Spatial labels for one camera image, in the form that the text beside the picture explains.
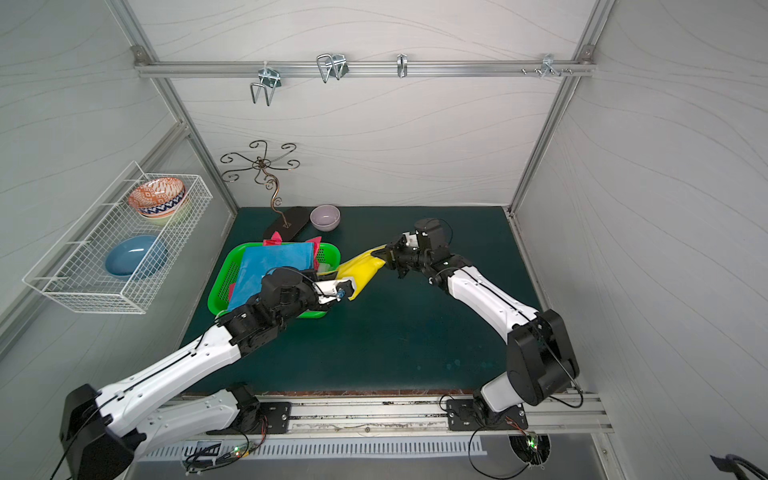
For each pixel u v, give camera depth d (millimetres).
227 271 931
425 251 639
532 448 717
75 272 591
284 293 542
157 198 733
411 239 777
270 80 785
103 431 381
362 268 728
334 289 616
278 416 735
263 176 922
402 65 757
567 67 800
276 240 1002
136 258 656
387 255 720
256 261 926
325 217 1139
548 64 765
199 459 689
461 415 733
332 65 763
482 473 625
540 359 431
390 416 750
